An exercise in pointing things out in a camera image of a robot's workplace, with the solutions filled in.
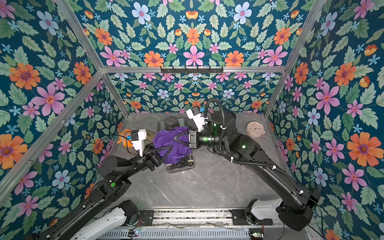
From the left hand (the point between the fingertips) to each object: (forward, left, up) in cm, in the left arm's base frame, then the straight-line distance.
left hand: (170, 149), depth 52 cm
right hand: (+6, -3, +2) cm, 7 cm away
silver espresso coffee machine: (+22, +3, -10) cm, 25 cm away
